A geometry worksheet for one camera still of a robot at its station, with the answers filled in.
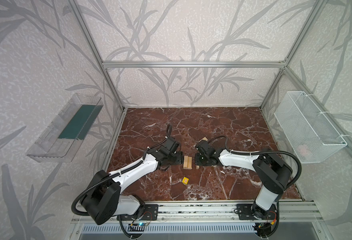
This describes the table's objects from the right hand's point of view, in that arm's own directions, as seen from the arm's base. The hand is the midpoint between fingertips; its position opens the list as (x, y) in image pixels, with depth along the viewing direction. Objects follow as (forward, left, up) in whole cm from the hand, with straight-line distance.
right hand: (194, 156), depth 92 cm
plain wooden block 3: (-7, -1, 0) cm, 7 cm away
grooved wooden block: (+14, -7, -2) cm, 16 cm away
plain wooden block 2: (-4, +3, -1) cm, 5 cm away
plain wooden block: (-4, +6, 0) cm, 7 cm away
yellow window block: (-15, +6, 0) cm, 16 cm away
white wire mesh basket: (-6, -48, +32) cm, 58 cm away
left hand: (-2, +7, +7) cm, 10 cm away
